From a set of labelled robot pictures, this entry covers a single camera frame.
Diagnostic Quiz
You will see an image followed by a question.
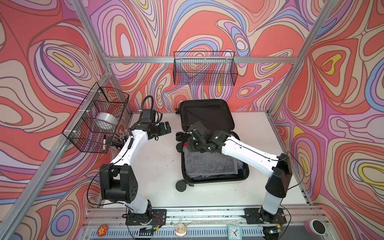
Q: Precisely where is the round clear badge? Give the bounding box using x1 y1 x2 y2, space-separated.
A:
175 223 188 238

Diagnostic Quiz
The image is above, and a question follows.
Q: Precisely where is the black suitcase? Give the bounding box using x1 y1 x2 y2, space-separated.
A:
176 100 250 192

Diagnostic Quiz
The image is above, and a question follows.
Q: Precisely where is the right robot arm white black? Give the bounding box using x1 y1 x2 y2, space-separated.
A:
187 129 293 216

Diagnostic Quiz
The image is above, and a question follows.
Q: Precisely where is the black wire basket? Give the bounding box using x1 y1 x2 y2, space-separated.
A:
62 83 129 154
173 50 238 86

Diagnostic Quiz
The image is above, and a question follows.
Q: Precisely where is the left black wire basket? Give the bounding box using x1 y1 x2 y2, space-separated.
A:
62 83 129 154

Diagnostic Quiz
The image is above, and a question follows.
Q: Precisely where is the silver duct tape roll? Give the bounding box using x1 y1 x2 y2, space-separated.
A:
95 112 118 131

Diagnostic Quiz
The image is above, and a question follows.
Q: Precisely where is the back black wire basket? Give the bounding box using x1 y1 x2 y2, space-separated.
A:
173 50 238 86

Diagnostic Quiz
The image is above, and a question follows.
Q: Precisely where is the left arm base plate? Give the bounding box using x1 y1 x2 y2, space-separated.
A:
122 209 167 227

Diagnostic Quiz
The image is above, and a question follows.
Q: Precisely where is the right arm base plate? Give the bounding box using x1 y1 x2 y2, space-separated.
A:
242 208 287 225

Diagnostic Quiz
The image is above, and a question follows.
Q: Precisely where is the small teal clock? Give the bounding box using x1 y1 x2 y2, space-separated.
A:
228 225 243 240

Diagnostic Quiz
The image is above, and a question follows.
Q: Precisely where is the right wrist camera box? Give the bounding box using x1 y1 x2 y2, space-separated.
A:
187 122 209 140

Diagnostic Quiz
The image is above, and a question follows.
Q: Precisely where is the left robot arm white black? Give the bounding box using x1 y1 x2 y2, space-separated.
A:
99 122 171 215

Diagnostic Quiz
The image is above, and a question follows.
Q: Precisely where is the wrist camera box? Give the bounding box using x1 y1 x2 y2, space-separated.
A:
140 109 156 124
187 122 209 140

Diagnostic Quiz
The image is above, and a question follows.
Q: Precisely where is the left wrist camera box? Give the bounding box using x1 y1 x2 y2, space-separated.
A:
140 109 156 124

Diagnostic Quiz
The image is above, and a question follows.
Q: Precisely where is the pink tape roll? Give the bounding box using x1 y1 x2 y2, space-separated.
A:
305 219 327 236

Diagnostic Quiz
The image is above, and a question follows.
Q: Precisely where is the red round sticker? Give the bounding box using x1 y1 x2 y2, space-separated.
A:
97 224 109 237

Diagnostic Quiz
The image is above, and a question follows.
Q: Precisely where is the grey towel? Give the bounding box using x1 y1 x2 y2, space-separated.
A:
183 146 243 178

